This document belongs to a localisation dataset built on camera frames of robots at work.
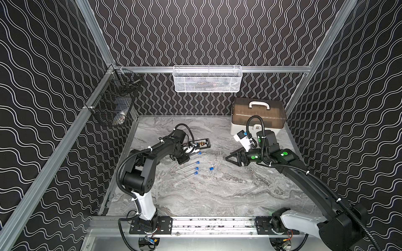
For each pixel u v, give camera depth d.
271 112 0.97
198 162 0.95
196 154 0.95
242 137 0.66
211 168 0.94
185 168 0.94
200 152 1.00
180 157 0.84
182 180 0.90
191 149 0.83
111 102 0.93
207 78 1.26
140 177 0.49
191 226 0.76
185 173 0.92
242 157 0.64
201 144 1.03
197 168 0.93
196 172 0.92
